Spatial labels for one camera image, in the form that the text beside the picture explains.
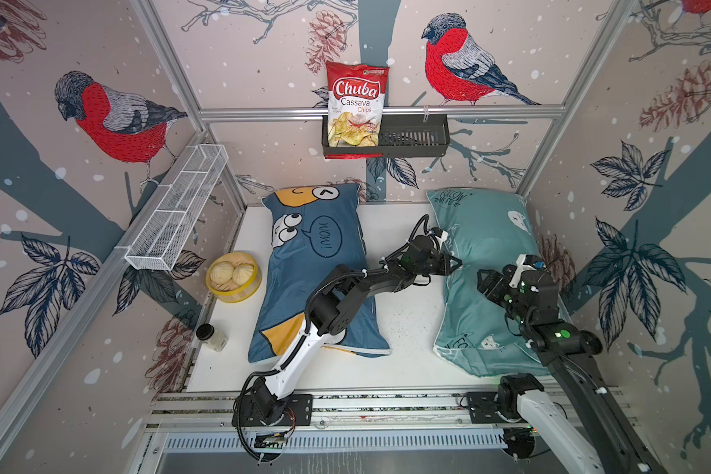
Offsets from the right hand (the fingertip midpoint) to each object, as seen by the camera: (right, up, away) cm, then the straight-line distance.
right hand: (487, 273), depth 78 cm
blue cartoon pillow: (-49, +12, +15) cm, 53 cm away
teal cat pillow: (+6, +12, +16) cm, 21 cm away
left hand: (-1, +2, +11) cm, 11 cm away
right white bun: (-73, -2, +15) cm, 74 cm away
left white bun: (-80, -3, +16) cm, 82 cm away
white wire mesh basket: (-85, +25, +7) cm, 89 cm away
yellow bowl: (-73, -9, +14) cm, 75 cm away
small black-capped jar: (-75, -19, +1) cm, 77 cm away
